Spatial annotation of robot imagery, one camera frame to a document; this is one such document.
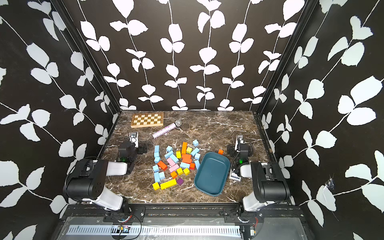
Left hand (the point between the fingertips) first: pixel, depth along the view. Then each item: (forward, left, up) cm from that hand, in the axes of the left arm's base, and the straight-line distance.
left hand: (138, 138), depth 94 cm
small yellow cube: (-29, -14, -6) cm, 32 cm away
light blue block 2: (-23, -13, -6) cm, 27 cm away
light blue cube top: (-1, -37, -7) cm, 38 cm away
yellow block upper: (-9, -26, -7) cm, 28 cm away
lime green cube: (-7, -33, -6) cm, 34 cm away
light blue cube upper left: (-5, -19, -5) cm, 21 cm away
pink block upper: (-14, -21, -8) cm, 26 cm away
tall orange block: (-4, -29, -7) cm, 30 cm away
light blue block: (-9, -35, -7) cm, 37 cm away
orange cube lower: (-23, -23, -6) cm, 33 cm away
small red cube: (-17, -34, -7) cm, 39 cm away
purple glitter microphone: (+15, -24, -4) cm, 28 cm away
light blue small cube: (-13, -12, -5) cm, 19 cm away
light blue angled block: (-12, -23, -7) cm, 27 cm away
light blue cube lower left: (-18, -12, -6) cm, 23 cm away
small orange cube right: (-8, -54, -8) cm, 55 cm away
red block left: (-17, -16, -7) cm, 24 cm away
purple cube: (-26, -27, -8) cm, 38 cm away
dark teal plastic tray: (-24, -46, -7) cm, 52 cm away
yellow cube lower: (-21, -31, -6) cm, 38 cm away
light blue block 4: (-17, -30, -7) cm, 35 cm away
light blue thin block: (-9, -19, -6) cm, 22 cm away
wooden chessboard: (+20, +4, -5) cm, 21 cm away
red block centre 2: (-13, -31, -8) cm, 35 cm away
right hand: (-4, -64, -1) cm, 64 cm away
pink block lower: (-19, -23, -7) cm, 30 cm away
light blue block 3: (-16, -38, -7) cm, 42 cm away
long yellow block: (-27, -20, -8) cm, 35 cm away
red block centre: (-9, -30, -8) cm, 33 cm away
